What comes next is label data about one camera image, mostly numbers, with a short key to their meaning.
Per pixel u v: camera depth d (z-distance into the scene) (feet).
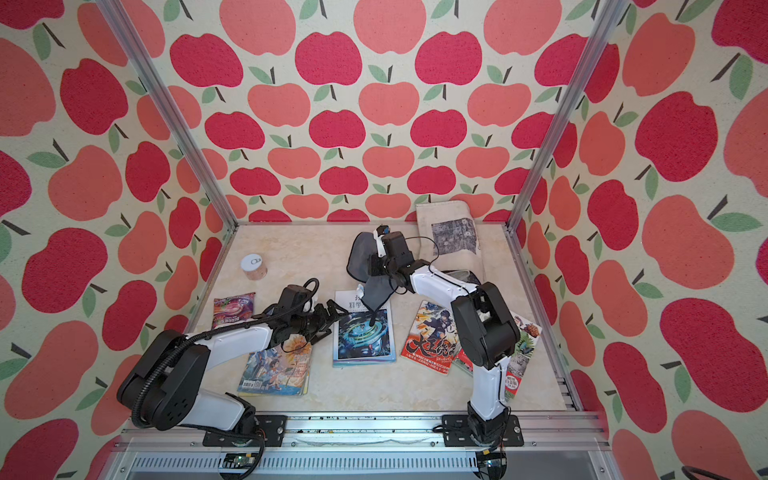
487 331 1.64
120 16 2.31
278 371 2.74
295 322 2.51
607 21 2.32
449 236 3.63
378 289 2.94
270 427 2.46
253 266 3.33
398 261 2.45
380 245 2.52
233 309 3.09
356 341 2.95
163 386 1.44
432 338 2.91
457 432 2.39
